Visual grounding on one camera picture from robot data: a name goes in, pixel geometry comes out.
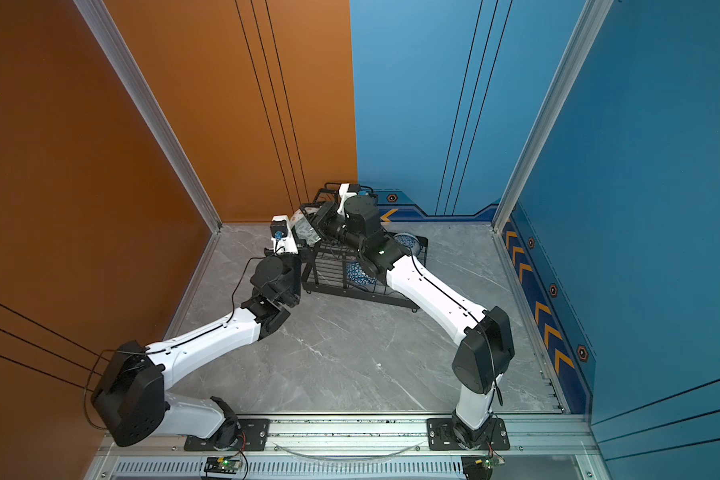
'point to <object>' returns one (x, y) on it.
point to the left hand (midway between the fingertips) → (291, 223)
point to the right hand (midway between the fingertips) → (297, 209)
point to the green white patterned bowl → (303, 226)
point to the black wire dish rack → (339, 270)
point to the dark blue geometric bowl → (355, 272)
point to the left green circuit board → (222, 464)
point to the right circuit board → (480, 467)
